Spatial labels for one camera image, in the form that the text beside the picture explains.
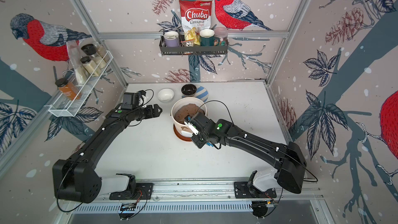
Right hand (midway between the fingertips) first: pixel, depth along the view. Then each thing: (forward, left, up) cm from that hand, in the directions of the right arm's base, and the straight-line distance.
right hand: (195, 135), depth 76 cm
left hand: (+14, +22, +4) cm, 27 cm away
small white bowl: (+36, +25, -11) cm, 45 cm away
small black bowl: (+41, +9, -11) cm, 43 cm away
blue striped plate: (+41, -1, -15) cm, 44 cm away
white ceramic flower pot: (+21, +9, -4) cm, 23 cm away
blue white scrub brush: (+2, +4, +1) cm, 5 cm away
